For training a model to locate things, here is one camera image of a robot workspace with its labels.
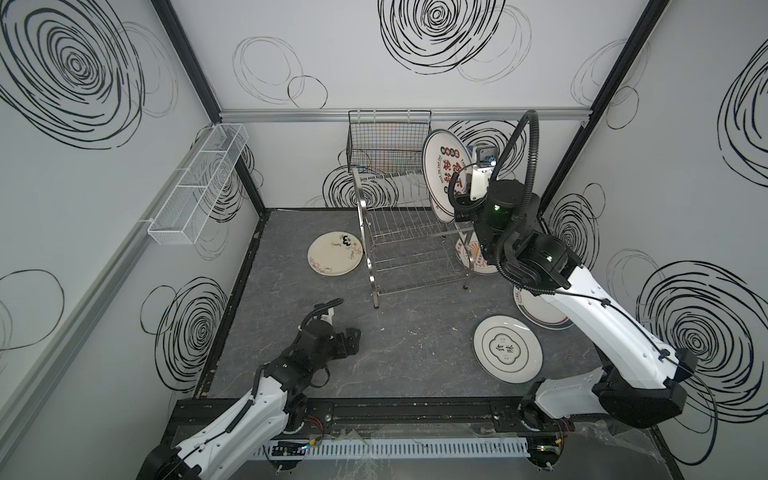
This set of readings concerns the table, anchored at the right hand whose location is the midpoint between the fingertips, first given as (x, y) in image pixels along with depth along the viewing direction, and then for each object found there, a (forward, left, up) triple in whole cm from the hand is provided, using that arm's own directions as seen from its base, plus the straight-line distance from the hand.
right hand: (468, 174), depth 60 cm
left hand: (-16, +27, -45) cm, 55 cm away
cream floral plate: (+15, +36, -47) cm, 61 cm away
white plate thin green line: (-18, -18, -48) cm, 55 cm away
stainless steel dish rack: (+19, +10, -46) cm, 51 cm away
